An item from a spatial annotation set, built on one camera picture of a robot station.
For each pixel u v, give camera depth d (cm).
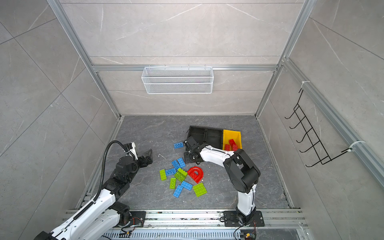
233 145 98
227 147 101
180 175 87
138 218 73
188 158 84
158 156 96
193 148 73
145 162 72
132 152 68
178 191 82
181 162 93
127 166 60
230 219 72
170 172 88
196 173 88
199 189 82
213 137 107
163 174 88
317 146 64
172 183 86
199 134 101
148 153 80
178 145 101
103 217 58
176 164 92
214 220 75
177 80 101
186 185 84
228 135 102
